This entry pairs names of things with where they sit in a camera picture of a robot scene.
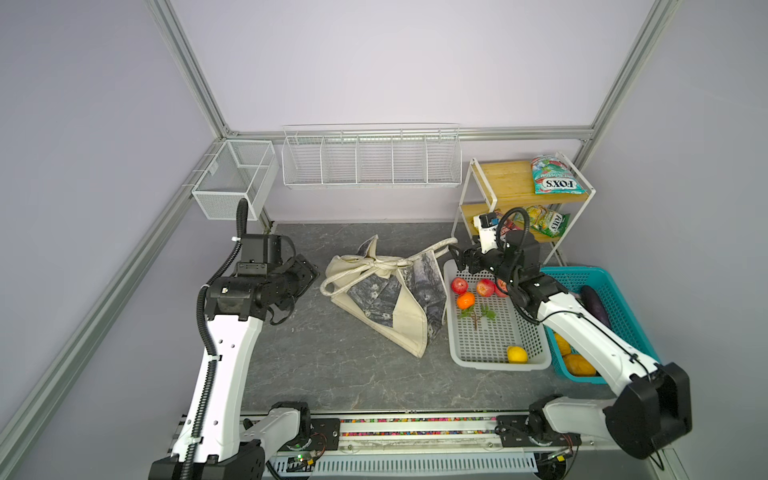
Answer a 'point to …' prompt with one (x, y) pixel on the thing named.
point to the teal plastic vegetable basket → (620, 316)
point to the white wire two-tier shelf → (507, 185)
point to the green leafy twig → (485, 312)
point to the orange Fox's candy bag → (508, 226)
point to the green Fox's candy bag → (550, 220)
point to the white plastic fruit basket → (480, 330)
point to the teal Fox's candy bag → (550, 175)
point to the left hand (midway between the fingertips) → (314, 280)
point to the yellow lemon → (517, 355)
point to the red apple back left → (459, 285)
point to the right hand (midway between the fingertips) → (464, 242)
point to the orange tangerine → (465, 300)
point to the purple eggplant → (590, 298)
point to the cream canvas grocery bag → (400, 300)
